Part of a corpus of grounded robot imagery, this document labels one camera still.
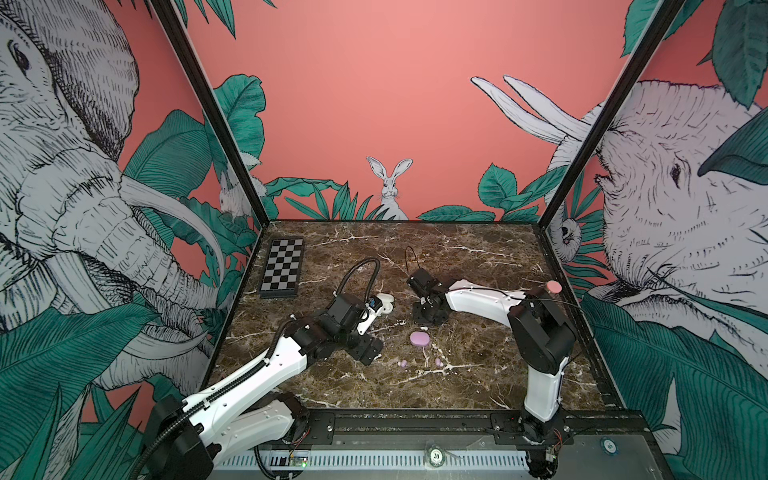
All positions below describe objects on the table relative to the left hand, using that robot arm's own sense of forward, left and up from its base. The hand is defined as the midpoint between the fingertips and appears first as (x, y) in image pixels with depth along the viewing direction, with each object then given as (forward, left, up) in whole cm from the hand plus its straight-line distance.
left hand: (371, 333), depth 78 cm
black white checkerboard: (+28, +31, -9) cm, 43 cm away
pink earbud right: (-5, -19, -11) cm, 22 cm away
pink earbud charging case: (+2, -14, -11) cm, 18 cm away
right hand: (+9, -14, -10) cm, 19 cm away
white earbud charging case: (+15, -4, -10) cm, 19 cm away
